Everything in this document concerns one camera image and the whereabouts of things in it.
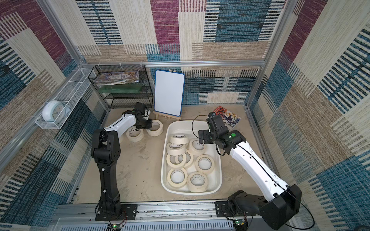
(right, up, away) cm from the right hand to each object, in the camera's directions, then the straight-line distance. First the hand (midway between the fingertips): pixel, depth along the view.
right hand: (208, 132), depth 78 cm
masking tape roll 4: (-17, -27, +7) cm, 32 cm away
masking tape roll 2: (-17, -10, +5) cm, 21 cm away
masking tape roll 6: (-1, -20, +11) cm, 23 cm away
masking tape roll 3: (-17, -18, +9) cm, 27 cm away
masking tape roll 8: (-32, 0, +21) cm, 38 cm away
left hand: (-38, +3, +25) cm, 45 cm away
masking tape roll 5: (-5, -28, +5) cm, 29 cm away
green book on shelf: (-48, +28, +20) cm, 59 cm away
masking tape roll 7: (-6, -11, +14) cm, 18 cm away
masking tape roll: (-16, -4, +10) cm, 19 cm away
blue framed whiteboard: (-23, +25, +19) cm, 39 cm away
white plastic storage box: (-10, -22, +9) cm, 26 cm away
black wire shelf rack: (-59, +23, +41) cm, 76 cm away
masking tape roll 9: (-47, -4, +24) cm, 53 cm away
